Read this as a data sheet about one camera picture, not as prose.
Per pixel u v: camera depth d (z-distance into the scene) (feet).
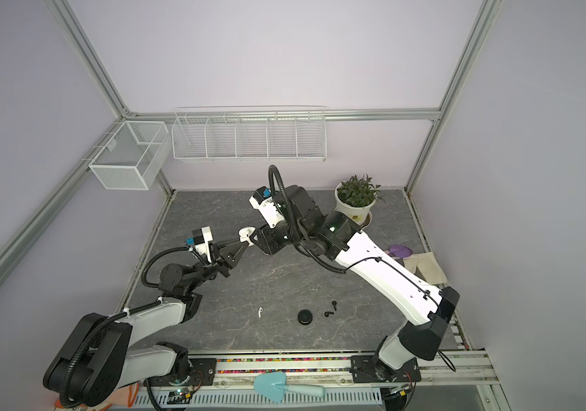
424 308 1.32
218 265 2.15
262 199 1.83
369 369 2.44
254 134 3.25
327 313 2.77
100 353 1.39
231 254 2.24
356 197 3.08
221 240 2.35
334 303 2.85
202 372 2.42
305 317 2.71
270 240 1.86
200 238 2.07
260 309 2.78
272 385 2.33
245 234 2.31
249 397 2.32
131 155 3.23
